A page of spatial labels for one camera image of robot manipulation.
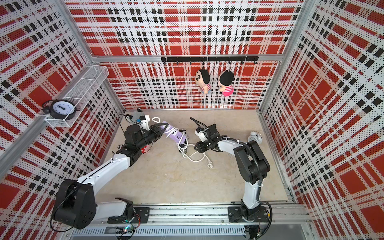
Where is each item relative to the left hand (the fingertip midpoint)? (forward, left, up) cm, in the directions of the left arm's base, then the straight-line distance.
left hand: (170, 124), depth 80 cm
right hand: (-1, -16, -21) cm, 26 cm away
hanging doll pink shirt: (+32, -33, +5) cm, 46 cm away
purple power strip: (-4, -2, -3) cm, 6 cm away
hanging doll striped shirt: (+29, -18, +10) cm, 35 cm away
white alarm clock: (+3, -52, -18) cm, 55 cm away
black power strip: (+10, -5, -20) cm, 23 cm away
